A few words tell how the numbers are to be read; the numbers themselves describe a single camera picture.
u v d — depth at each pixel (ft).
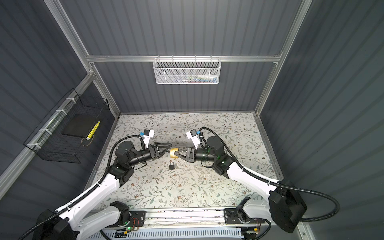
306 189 1.28
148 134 2.23
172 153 2.23
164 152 2.27
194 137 2.19
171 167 3.00
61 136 2.31
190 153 2.07
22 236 1.19
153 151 2.07
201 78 2.99
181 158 2.15
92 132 2.41
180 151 2.23
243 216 2.11
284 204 1.34
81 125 2.47
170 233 2.32
